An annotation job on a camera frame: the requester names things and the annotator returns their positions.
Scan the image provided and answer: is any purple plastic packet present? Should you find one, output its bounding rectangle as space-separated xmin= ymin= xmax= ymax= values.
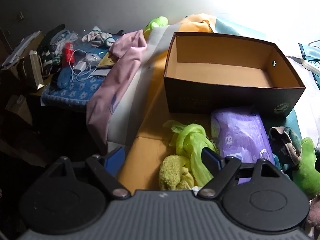
xmin=210 ymin=106 xmax=277 ymax=185

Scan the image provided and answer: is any large green plush toy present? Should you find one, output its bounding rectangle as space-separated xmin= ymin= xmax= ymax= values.
xmin=291 ymin=137 xmax=320 ymax=198

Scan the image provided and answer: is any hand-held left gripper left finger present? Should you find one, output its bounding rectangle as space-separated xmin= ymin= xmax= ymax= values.
xmin=46 ymin=146 xmax=132 ymax=200

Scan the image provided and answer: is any dark brown cardboard box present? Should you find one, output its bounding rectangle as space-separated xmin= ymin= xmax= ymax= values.
xmin=163 ymin=32 xmax=306 ymax=118

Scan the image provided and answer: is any pink cloth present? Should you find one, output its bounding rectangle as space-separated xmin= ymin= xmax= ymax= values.
xmin=86 ymin=29 xmax=148 ymax=153

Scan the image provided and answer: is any pink plush bear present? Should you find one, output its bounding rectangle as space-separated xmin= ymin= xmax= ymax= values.
xmin=306 ymin=197 xmax=320 ymax=233

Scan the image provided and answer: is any yellow-green fuzzy sock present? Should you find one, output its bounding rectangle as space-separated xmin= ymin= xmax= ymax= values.
xmin=159 ymin=155 xmax=195 ymax=190

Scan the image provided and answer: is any neon green cloth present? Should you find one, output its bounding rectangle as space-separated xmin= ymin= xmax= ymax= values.
xmin=163 ymin=120 xmax=218 ymax=187

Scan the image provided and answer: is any gold paper bag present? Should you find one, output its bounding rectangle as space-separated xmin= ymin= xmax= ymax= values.
xmin=19 ymin=50 xmax=45 ymax=89

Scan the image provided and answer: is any cardboard box with papers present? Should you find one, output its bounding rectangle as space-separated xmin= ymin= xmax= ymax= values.
xmin=1 ymin=31 xmax=44 ymax=70

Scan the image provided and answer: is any white power strip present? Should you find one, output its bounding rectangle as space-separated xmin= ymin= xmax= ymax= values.
xmin=299 ymin=55 xmax=320 ymax=75

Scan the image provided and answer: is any blue insole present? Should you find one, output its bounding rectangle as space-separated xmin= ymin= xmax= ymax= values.
xmin=57 ymin=66 xmax=75 ymax=88

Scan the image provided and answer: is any small green plush toy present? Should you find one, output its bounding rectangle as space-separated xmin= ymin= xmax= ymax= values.
xmin=143 ymin=16 xmax=168 ymax=34

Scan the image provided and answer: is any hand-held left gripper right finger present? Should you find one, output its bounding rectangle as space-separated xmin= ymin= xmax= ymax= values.
xmin=199 ymin=147 xmax=284 ymax=200

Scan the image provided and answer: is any small brown cardboard box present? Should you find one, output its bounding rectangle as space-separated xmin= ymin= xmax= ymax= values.
xmin=5 ymin=94 xmax=33 ymax=125

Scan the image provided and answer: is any pile of striped socks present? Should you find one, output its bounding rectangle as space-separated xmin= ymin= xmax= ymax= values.
xmin=37 ymin=24 xmax=78 ymax=68

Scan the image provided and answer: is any yellow booklet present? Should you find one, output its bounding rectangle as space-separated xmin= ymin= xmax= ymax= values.
xmin=97 ymin=52 xmax=118 ymax=68

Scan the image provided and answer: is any blue floral towel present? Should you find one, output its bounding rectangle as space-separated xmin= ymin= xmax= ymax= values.
xmin=41 ymin=75 xmax=108 ymax=110

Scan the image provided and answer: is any white gloves pair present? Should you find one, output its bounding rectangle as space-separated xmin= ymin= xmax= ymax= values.
xmin=81 ymin=26 xmax=118 ymax=48

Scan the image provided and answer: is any white charger with cable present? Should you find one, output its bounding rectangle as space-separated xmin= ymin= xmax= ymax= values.
xmin=70 ymin=49 xmax=99 ymax=82

